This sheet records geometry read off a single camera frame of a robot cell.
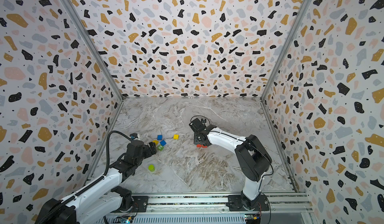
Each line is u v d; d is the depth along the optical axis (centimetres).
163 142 95
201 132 69
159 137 98
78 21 79
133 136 76
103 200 57
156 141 97
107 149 59
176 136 98
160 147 93
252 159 47
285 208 74
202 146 94
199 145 95
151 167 84
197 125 73
